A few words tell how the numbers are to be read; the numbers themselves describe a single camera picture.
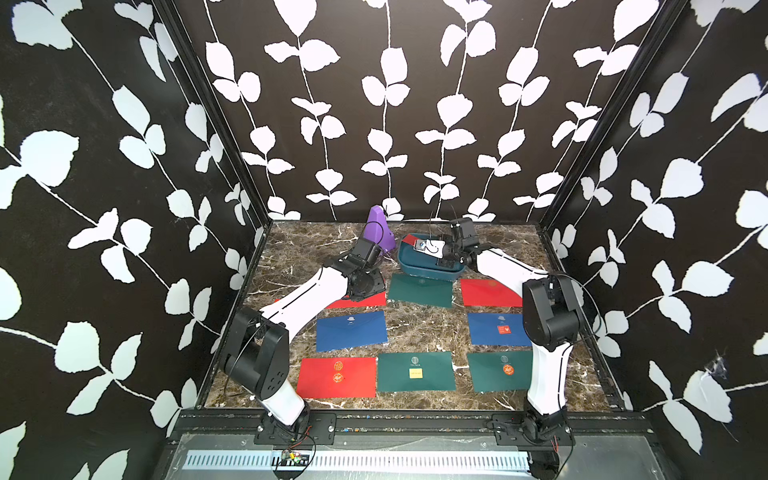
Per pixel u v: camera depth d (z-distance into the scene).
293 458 0.71
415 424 0.76
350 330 0.91
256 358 0.44
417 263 1.00
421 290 1.02
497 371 0.84
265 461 0.70
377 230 1.02
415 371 0.84
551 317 0.54
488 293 0.98
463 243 0.78
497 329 0.92
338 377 0.82
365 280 0.65
